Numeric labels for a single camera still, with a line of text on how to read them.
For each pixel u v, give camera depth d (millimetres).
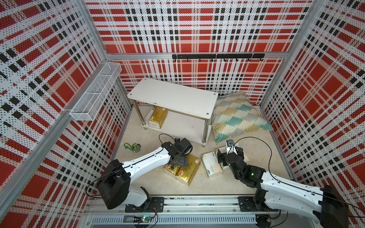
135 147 950
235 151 762
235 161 576
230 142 677
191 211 727
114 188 411
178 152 600
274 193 608
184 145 652
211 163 836
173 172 784
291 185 484
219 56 901
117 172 454
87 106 703
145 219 691
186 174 777
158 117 961
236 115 932
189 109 720
